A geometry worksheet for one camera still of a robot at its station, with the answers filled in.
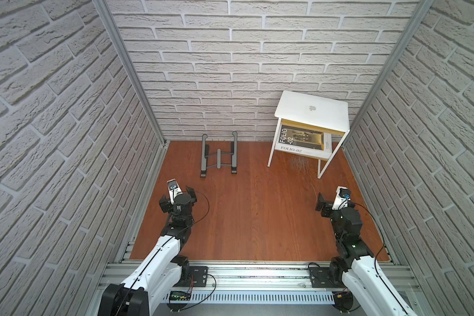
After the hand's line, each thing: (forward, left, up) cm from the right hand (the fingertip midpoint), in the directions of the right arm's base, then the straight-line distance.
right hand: (327, 193), depth 81 cm
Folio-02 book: (+27, +4, +5) cm, 27 cm away
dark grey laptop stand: (+34, +55, -8) cm, 65 cm away
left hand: (+7, +65, +2) cm, 65 cm away
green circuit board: (-31, +62, -16) cm, 71 cm away
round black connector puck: (-36, +1, -17) cm, 40 cm away
